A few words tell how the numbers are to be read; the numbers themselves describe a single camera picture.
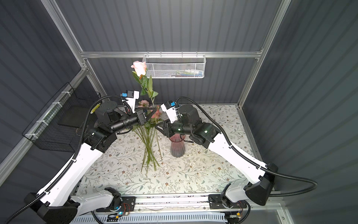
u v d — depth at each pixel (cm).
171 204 75
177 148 94
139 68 52
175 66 124
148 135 101
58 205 39
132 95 54
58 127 71
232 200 61
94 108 81
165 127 55
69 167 41
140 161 89
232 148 44
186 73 93
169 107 56
